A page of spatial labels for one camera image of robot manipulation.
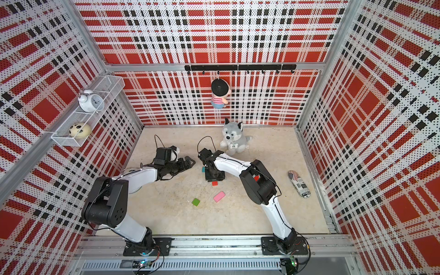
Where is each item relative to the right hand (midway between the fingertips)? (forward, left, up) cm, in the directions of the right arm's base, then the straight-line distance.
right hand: (216, 178), depth 94 cm
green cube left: (-13, +10, -1) cm, 16 cm away
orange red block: (-3, 0, 0) cm, 3 cm away
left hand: (+6, +13, +5) cm, 16 cm away
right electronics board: (-39, -32, +3) cm, 51 cm away
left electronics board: (-39, +28, +1) cm, 48 cm away
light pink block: (-10, -2, -1) cm, 10 cm away
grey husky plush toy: (+18, -10, +12) cm, 24 cm away
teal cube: (+6, +8, 0) cm, 10 cm away
